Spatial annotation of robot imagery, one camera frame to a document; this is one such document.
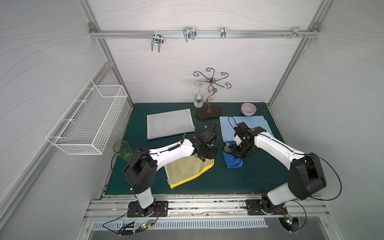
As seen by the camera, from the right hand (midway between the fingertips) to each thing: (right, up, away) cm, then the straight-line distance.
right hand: (235, 155), depth 85 cm
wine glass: (-21, +33, +10) cm, 41 cm away
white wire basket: (-74, +19, -15) cm, 77 cm away
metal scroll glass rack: (-16, +26, +29) cm, 42 cm away
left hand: (-12, 0, -4) cm, 13 cm away
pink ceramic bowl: (+18, +29, +30) cm, 45 cm away
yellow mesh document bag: (-31, -9, +1) cm, 33 cm away
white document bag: (-43, +18, +23) cm, 51 cm away
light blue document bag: (+19, +19, +27) cm, 38 cm away
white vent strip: (-30, -29, -15) cm, 44 cm away
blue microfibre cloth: (-3, -4, -1) cm, 5 cm away
